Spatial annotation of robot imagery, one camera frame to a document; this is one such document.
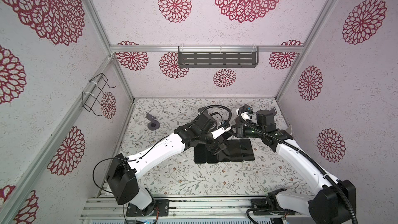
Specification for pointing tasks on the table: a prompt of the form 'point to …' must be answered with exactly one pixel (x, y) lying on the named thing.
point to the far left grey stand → (153, 125)
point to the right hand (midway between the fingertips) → (226, 128)
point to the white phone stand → (289, 129)
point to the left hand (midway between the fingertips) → (218, 140)
